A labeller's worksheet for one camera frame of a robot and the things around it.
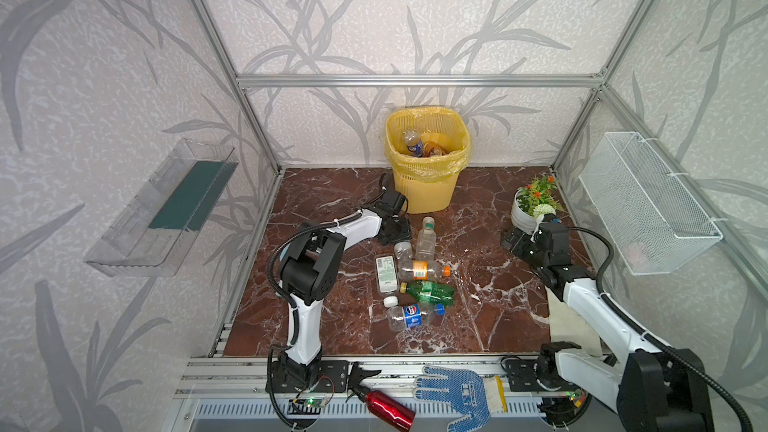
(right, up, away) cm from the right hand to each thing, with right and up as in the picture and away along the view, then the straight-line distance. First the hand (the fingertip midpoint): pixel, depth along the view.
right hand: (513, 229), depth 88 cm
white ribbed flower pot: (+6, +2, +8) cm, 10 cm away
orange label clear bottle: (-28, -12, -1) cm, 30 cm away
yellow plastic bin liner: (-19, +34, +13) cm, 40 cm away
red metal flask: (-38, -37, -21) cm, 57 cm away
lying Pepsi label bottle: (-30, -22, -9) cm, 39 cm away
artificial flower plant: (+8, +9, +3) cm, 13 cm away
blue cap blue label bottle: (-30, +28, +14) cm, 43 cm away
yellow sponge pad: (-11, -37, -17) cm, 42 cm away
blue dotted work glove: (-18, -37, -17) cm, 44 cm away
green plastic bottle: (-25, -18, -3) cm, 31 cm away
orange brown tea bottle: (-23, +26, +16) cm, 39 cm away
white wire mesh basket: (+21, +5, -25) cm, 33 cm away
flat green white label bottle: (-38, -14, 0) cm, 40 cm away
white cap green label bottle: (-25, -5, +11) cm, 28 cm away
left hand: (-31, 0, +10) cm, 33 cm away
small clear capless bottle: (-33, -7, +3) cm, 34 cm away
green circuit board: (-57, -41, -16) cm, 72 cm away
